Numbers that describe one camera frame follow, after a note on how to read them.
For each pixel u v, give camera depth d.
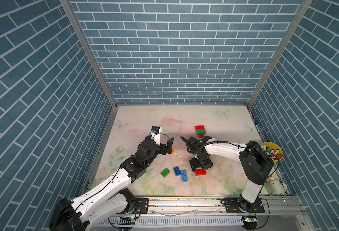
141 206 0.73
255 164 0.48
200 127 1.08
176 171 0.86
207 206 0.75
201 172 0.84
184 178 0.84
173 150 0.94
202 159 0.74
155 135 0.63
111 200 0.58
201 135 1.01
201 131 1.00
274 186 0.74
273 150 0.83
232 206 0.74
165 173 0.85
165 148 0.68
